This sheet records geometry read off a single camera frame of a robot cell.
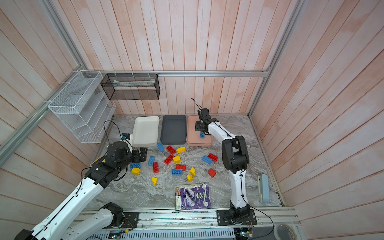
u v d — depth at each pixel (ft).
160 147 3.29
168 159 3.05
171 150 3.21
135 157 2.21
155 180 2.76
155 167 2.96
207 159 3.08
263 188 2.60
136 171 2.88
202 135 3.51
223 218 2.39
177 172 2.89
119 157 1.82
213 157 3.10
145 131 3.53
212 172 2.93
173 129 3.40
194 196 2.58
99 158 3.13
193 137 3.60
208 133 2.40
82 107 2.40
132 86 3.41
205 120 2.60
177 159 3.04
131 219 2.40
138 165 2.96
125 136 2.14
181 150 3.22
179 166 3.02
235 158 1.85
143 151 2.24
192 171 2.90
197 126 3.05
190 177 2.82
